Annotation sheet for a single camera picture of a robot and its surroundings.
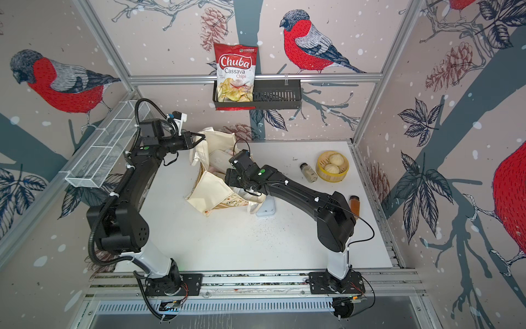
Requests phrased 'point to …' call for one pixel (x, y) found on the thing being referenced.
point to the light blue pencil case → (267, 208)
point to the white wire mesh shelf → (91, 162)
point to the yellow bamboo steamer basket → (322, 160)
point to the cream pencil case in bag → (220, 160)
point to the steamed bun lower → (331, 168)
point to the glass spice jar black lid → (309, 173)
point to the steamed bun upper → (336, 159)
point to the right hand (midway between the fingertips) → (229, 180)
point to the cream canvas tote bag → (210, 192)
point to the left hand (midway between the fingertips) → (206, 132)
